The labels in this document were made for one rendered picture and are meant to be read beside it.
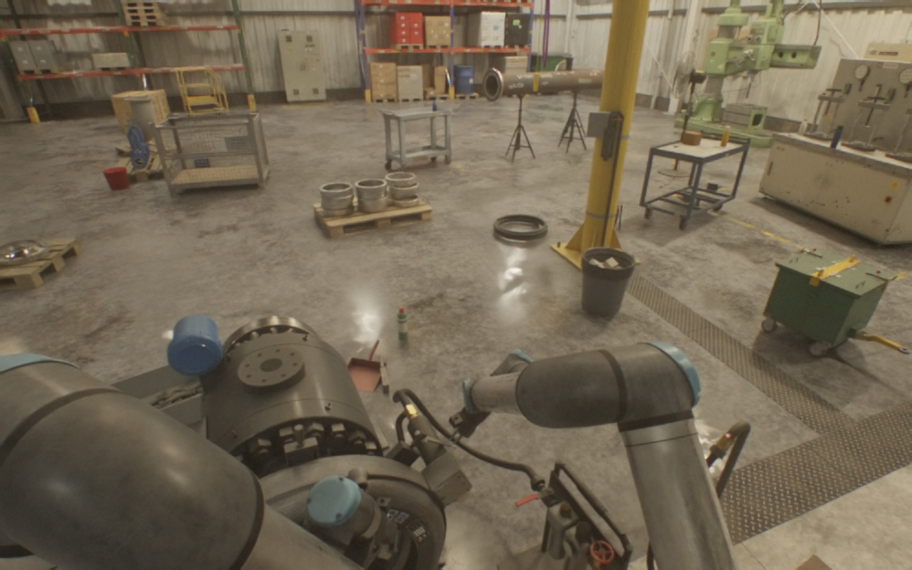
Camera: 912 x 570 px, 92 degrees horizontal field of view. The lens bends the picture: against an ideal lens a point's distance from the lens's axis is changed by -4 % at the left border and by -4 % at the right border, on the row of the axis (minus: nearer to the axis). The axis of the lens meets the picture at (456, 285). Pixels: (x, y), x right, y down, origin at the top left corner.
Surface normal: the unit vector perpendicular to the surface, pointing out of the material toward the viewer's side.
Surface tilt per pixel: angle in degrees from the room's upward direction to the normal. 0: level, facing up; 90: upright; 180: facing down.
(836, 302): 90
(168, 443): 39
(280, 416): 1
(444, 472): 22
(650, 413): 52
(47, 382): 15
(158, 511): 58
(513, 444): 0
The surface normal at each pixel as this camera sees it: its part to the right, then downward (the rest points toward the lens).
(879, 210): -0.99, 0.07
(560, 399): -0.58, 0.05
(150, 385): 0.60, 0.38
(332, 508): -0.14, -0.68
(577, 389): -0.40, -0.18
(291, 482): -0.01, -0.87
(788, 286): -0.87, 0.23
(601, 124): -0.44, 0.43
